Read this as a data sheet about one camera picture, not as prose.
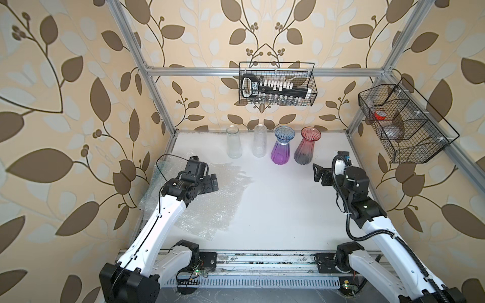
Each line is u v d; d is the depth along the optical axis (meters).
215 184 0.72
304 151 0.97
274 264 0.75
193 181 0.58
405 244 0.45
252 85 0.84
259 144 1.02
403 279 0.43
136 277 0.37
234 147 1.04
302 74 0.91
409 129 0.74
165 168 0.93
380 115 0.81
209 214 0.85
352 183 0.56
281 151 1.04
